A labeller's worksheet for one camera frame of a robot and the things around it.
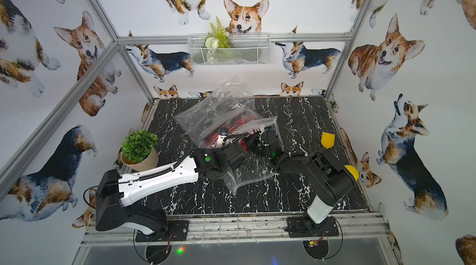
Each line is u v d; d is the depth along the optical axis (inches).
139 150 32.0
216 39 32.2
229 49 33.9
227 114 41.7
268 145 27.3
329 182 18.5
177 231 29.0
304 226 26.8
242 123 33.8
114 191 17.7
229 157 22.1
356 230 29.5
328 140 39.9
